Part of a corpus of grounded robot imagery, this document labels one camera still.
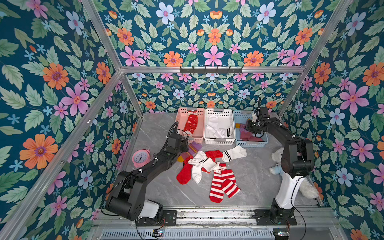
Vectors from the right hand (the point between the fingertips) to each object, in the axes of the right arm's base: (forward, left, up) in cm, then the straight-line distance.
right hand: (251, 125), depth 99 cm
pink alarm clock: (-22, +71, -7) cm, 75 cm away
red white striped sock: (-41, +23, -11) cm, 48 cm away
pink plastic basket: (+16, +51, -10) cm, 54 cm away
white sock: (+3, +27, -9) cm, 28 cm away
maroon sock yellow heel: (-3, +3, -6) cm, 8 cm away
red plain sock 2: (-32, +43, -11) cm, 55 cm away
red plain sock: (-17, +26, -10) cm, 32 cm away
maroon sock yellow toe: (-13, +38, -9) cm, 42 cm away
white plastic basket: (+13, +16, -9) cm, 22 cm away
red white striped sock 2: (-37, +16, -9) cm, 42 cm away
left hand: (-14, +42, +1) cm, 44 cm away
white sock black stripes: (+2, +14, -9) cm, 17 cm away
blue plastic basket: (+16, +2, -8) cm, 18 cm away
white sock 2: (-14, +10, -11) cm, 21 cm away
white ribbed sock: (-23, +33, -8) cm, 41 cm away
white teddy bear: (-40, -21, -3) cm, 45 cm away
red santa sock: (+9, +42, -8) cm, 43 cm away
